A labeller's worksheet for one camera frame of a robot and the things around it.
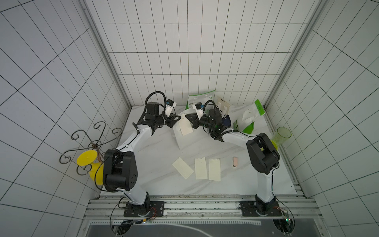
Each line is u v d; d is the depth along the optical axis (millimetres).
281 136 873
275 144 923
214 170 856
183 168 878
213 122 700
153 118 678
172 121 794
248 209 724
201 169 876
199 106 759
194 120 804
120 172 449
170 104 744
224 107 899
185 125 855
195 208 744
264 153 519
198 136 876
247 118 917
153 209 720
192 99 949
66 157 580
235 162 866
